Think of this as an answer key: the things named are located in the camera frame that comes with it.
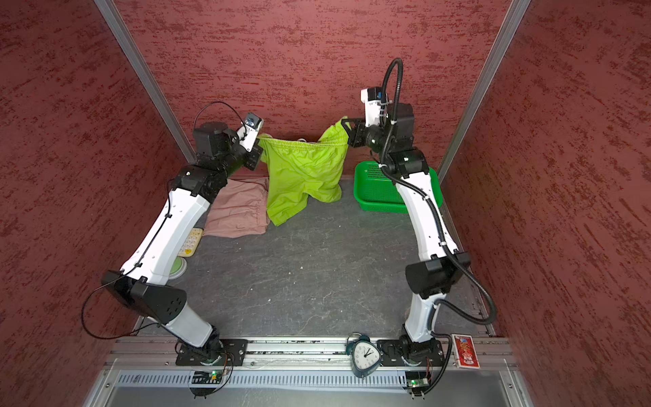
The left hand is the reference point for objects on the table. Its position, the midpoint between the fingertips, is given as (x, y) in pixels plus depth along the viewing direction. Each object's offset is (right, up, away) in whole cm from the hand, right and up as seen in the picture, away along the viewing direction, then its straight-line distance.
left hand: (254, 142), depth 73 cm
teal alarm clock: (+33, -62, -2) cm, 70 cm away
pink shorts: (-16, -21, +30) cm, 40 cm away
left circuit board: (-13, -68, -2) cm, 70 cm away
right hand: (+26, +4, -3) cm, 26 cm away
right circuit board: (+48, -69, -1) cm, 84 cm away
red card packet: (+63, -63, +1) cm, 89 cm away
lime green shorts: (+13, -7, +10) cm, 17 cm away
